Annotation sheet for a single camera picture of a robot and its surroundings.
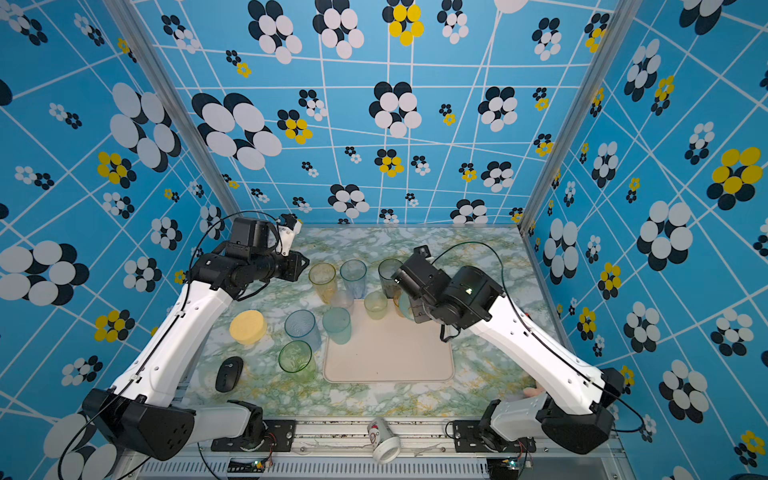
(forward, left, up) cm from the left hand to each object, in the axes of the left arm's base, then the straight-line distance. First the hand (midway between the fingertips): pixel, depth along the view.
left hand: (306, 258), depth 75 cm
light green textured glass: (+2, -17, -26) cm, 31 cm away
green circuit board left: (-41, +10, -28) cm, 51 cm away
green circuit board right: (-41, -51, -27) cm, 70 cm away
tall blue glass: (+8, -10, -17) cm, 22 cm away
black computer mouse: (-21, +24, -26) cm, 41 cm away
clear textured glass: (+3, -5, -25) cm, 25 cm away
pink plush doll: (-26, -59, -23) cm, 68 cm away
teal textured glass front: (-6, -6, -25) cm, 26 cm away
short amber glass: (0, -23, -21) cm, 31 cm away
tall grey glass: (+10, -20, -18) cm, 29 cm away
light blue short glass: (-9, +4, -19) cm, 22 cm away
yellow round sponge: (-8, +21, -24) cm, 33 cm away
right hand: (-12, -31, 0) cm, 33 cm away
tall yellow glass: (+8, 0, -20) cm, 21 cm away
